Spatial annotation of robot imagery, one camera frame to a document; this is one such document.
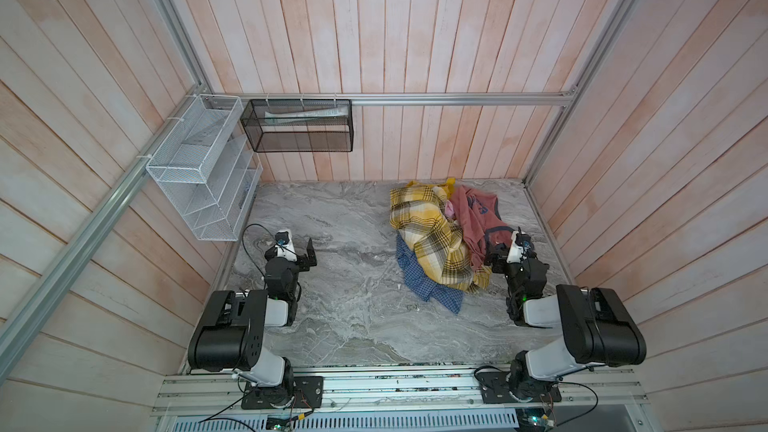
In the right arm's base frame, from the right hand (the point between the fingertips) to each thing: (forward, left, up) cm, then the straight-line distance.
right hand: (504, 241), depth 91 cm
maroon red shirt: (+10, +5, -2) cm, 11 cm away
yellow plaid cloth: (+3, +28, +10) cm, 30 cm away
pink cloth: (+14, +15, -2) cm, 21 cm away
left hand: (-3, +65, +1) cm, 65 cm away
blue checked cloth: (-11, +26, -7) cm, 29 cm away
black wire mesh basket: (+37, +69, +17) cm, 80 cm away
